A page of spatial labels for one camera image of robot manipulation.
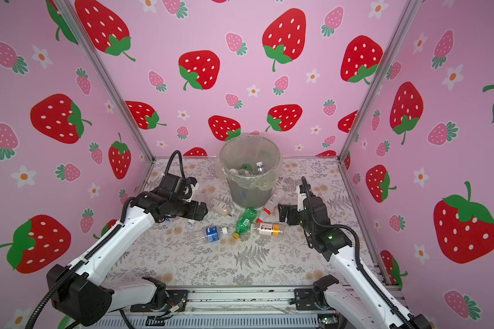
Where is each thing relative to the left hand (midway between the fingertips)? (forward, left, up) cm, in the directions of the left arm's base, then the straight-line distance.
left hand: (198, 207), depth 80 cm
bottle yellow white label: (-3, -26, -12) cm, 29 cm away
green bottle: (-1, -18, -12) cm, 22 cm away
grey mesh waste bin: (+10, -19, -6) cm, 23 cm away
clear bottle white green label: (+8, -8, -13) cm, 18 cm away
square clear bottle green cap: (+14, -14, +6) cm, 20 cm away
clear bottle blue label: (-6, -4, -13) cm, 15 cm away
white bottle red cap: (+13, -32, -13) cm, 37 cm away
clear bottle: (+27, -25, -5) cm, 37 cm away
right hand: (0, -36, +3) cm, 36 cm away
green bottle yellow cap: (+29, -18, -7) cm, 35 cm away
